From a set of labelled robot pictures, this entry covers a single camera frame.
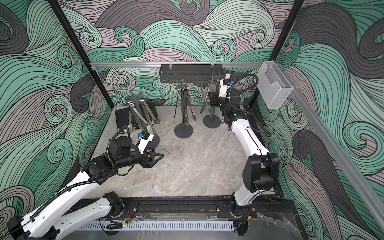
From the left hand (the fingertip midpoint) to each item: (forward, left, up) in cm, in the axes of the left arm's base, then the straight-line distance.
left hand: (158, 151), depth 68 cm
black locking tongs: (+23, -13, +2) cm, 27 cm away
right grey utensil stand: (+37, -32, -24) cm, 55 cm away
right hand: (+31, -25, +10) cm, 41 cm away
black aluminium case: (+42, +38, -23) cm, 61 cm away
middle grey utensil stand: (+28, -10, -22) cm, 38 cm away
